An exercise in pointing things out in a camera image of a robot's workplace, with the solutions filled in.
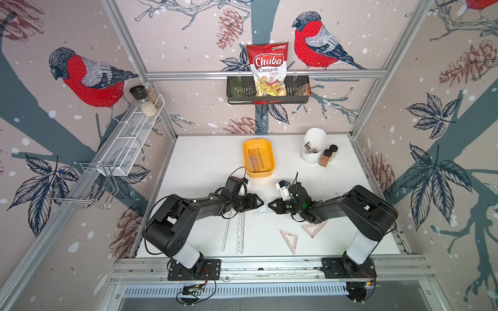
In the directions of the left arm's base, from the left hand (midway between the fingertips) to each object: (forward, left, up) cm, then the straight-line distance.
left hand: (261, 201), depth 88 cm
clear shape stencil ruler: (-13, +10, -5) cm, 17 cm away
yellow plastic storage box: (+36, -3, -4) cm, 36 cm away
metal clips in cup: (+29, -26, +3) cm, 39 cm away
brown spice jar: (+23, -34, +2) cm, 41 cm away
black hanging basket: (+44, +9, +31) cm, 55 cm away
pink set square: (-10, -20, -5) cm, 23 cm away
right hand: (0, -4, -4) cm, 5 cm away
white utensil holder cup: (+34, -31, +3) cm, 46 cm away
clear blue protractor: (+33, +6, -3) cm, 33 cm away
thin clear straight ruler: (-12, +15, -4) cm, 20 cm away
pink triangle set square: (-18, -13, -4) cm, 23 cm away
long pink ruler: (+25, +4, -4) cm, 26 cm away
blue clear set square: (-2, -1, -5) cm, 5 cm away
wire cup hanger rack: (-8, +55, +30) cm, 63 cm away
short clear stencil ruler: (+26, +1, -4) cm, 27 cm away
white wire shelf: (+10, +60, +19) cm, 64 cm away
